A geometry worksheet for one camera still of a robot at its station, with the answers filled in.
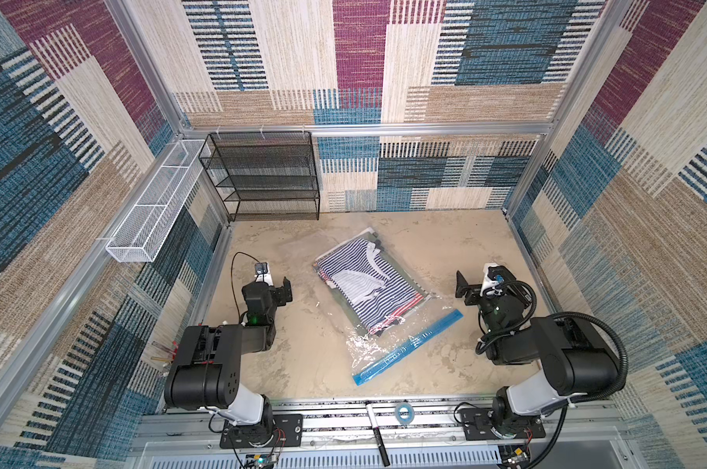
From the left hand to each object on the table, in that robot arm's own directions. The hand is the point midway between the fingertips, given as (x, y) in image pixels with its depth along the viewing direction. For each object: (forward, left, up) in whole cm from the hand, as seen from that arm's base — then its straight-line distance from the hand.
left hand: (270, 279), depth 94 cm
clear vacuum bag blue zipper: (-22, -31, -5) cm, 39 cm away
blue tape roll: (-36, -41, -9) cm, 55 cm away
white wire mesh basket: (-2, +24, +26) cm, 36 cm away
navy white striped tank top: (0, -32, -2) cm, 32 cm away
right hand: (-2, -64, +4) cm, 64 cm away
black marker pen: (-41, -32, -7) cm, 52 cm away
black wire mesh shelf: (+38, +6, +12) cm, 40 cm away
